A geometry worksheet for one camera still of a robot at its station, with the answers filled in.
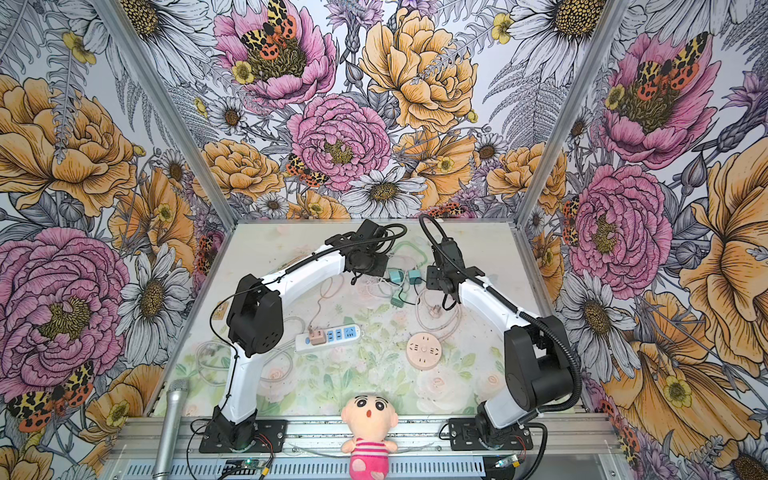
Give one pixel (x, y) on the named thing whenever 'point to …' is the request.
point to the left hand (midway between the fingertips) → (377, 273)
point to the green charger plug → (398, 299)
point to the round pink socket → (423, 350)
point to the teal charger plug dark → (396, 275)
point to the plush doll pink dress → (370, 418)
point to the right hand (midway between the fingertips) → (440, 283)
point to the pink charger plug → (317, 337)
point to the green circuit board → (245, 463)
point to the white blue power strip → (333, 335)
